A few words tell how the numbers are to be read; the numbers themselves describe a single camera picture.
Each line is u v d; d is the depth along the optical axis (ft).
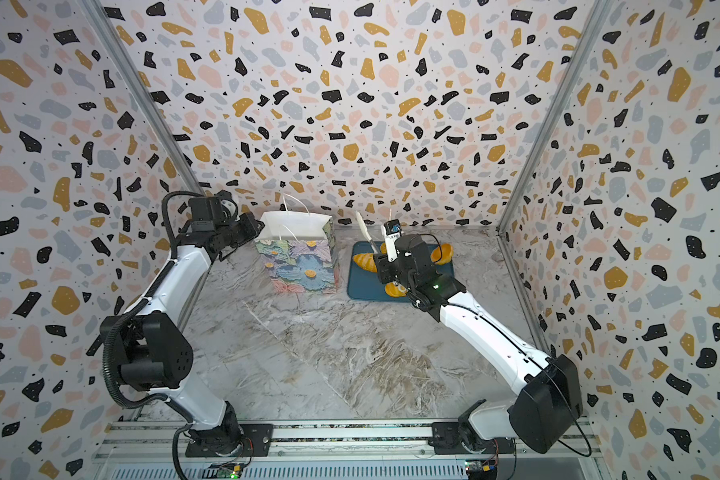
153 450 2.42
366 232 2.50
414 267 1.87
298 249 2.79
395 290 3.28
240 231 2.50
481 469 2.35
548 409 1.32
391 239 2.24
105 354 1.27
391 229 2.17
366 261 3.49
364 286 3.39
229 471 2.30
